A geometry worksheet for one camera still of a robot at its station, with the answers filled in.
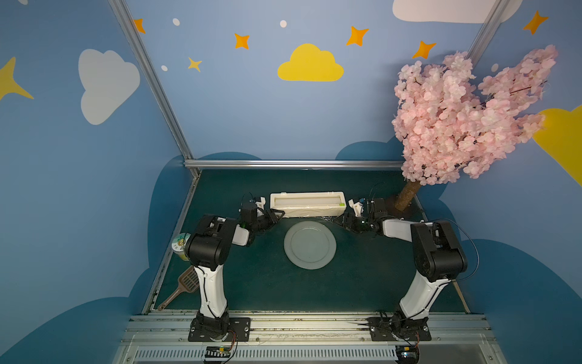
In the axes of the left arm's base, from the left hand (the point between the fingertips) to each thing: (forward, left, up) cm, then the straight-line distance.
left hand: (283, 211), depth 99 cm
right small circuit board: (-51, -43, -8) cm, 67 cm away
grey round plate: (-14, -12, -4) cm, 19 cm away
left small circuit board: (-51, +19, -8) cm, 56 cm away
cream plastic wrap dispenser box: (+2, -11, +2) cm, 11 cm away
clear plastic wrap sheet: (0, -19, -6) cm, 20 cm away
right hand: (-4, -25, -1) cm, 26 cm away
